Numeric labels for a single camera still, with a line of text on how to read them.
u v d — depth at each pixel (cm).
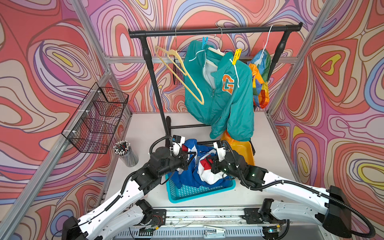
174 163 58
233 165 53
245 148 97
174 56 61
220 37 83
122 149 79
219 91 69
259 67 70
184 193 82
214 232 69
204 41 62
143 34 52
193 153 68
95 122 78
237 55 53
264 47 60
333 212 39
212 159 71
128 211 59
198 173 75
